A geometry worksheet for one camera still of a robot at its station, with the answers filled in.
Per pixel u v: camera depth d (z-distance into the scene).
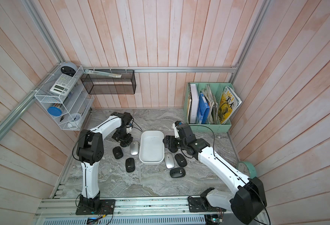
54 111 0.76
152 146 0.96
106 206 0.73
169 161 0.90
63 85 0.78
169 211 0.73
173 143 0.70
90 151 0.56
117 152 0.91
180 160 0.89
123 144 0.95
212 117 1.03
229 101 0.98
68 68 0.80
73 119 0.86
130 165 0.86
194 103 0.93
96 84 1.04
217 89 1.03
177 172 0.84
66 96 0.75
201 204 0.65
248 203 0.38
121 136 0.84
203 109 0.95
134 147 0.96
